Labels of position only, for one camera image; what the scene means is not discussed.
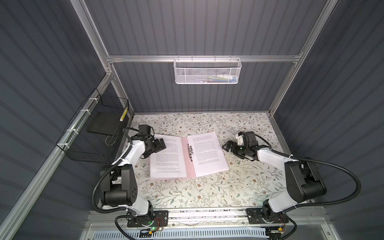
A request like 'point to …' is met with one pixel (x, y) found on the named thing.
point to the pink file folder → (187, 157)
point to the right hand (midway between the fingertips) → (229, 150)
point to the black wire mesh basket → (94, 134)
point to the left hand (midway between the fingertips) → (158, 148)
